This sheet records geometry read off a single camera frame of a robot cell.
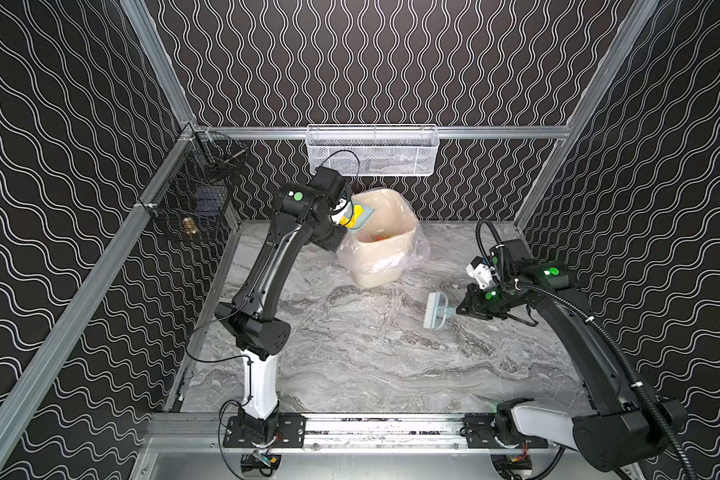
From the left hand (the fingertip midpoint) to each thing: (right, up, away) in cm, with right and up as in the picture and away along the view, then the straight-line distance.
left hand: (336, 238), depth 76 cm
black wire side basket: (-47, +19, +23) cm, 56 cm away
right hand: (+31, -18, -2) cm, 36 cm away
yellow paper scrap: (+6, +8, +4) cm, 10 cm away
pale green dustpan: (+6, +5, +5) cm, 10 cm away
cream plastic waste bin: (+12, -2, +6) cm, 13 cm away
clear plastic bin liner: (+23, -4, +10) cm, 26 cm away
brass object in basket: (-41, +4, +6) cm, 42 cm away
